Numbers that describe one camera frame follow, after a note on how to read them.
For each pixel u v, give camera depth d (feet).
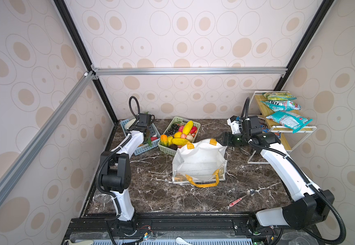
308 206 1.28
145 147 3.23
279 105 2.45
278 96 2.55
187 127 3.44
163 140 3.18
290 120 2.26
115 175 1.63
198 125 3.57
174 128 3.48
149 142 3.12
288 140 3.00
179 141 3.20
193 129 3.55
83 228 2.46
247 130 1.91
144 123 2.45
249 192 2.73
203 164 3.11
